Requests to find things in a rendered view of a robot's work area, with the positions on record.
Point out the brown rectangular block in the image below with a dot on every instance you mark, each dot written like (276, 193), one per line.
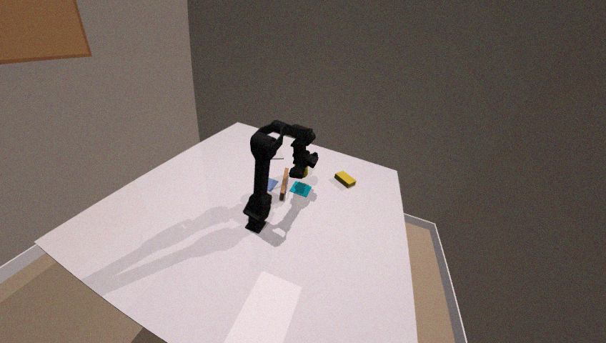
(281, 196)

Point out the yellow rectangular block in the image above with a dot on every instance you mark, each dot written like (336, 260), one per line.
(345, 179)

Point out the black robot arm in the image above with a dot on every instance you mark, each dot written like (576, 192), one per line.
(263, 148)

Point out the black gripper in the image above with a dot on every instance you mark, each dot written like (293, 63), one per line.
(298, 170)

